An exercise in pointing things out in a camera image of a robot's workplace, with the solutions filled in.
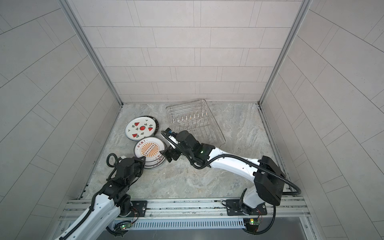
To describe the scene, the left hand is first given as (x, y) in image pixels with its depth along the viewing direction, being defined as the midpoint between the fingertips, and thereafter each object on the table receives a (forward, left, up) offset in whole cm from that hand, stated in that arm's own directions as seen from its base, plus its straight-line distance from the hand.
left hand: (151, 153), depth 83 cm
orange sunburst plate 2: (+1, 0, -1) cm, 1 cm away
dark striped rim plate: (+23, +2, -4) cm, 23 cm away
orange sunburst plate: (+9, +3, -1) cm, 10 cm away
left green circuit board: (-32, +5, -2) cm, 33 cm away
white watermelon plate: (+20, +14, -4) cm, 25 cm away
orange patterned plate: (-4, -5, -3) cm, 7 cm away
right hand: (-2, -10, +12) cm, 16 cm away
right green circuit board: (-31, -53, -6) cm, 61 cm away
